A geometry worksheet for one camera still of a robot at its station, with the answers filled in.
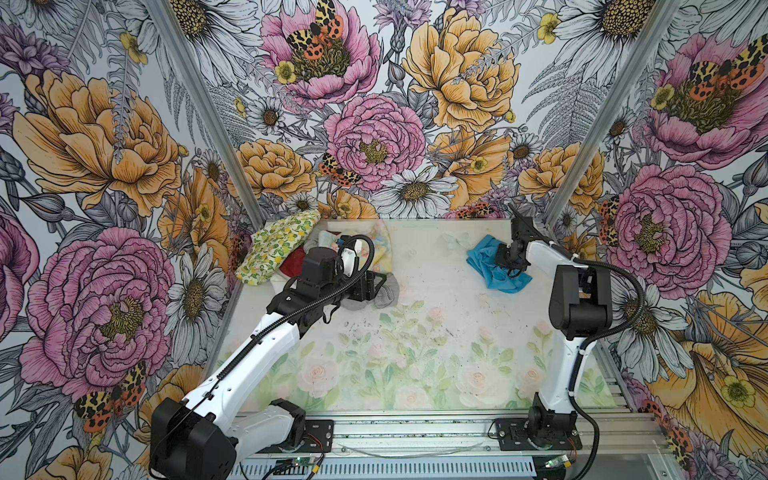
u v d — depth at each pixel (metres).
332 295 0.52
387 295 0.96
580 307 0.57
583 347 0.58
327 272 0.60
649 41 0.76
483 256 1.05
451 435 0.76
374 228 1.17
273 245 0.97
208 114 0.89
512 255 0.88
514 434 0.74
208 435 0.37
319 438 0.74
